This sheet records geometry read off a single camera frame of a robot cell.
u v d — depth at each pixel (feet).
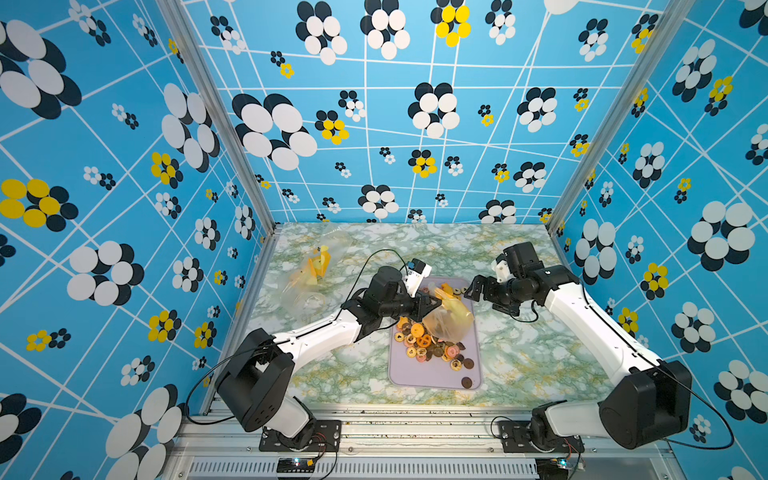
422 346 2.89
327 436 2.41
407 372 2.79
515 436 2.37
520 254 2.11
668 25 2.27
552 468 2.28
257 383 1.40
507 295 2.23
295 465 2.37
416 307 2.31
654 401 1.30
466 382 2.70
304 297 3.19
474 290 2.43
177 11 2.24
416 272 2.32
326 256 3.35
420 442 2.42
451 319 2.58
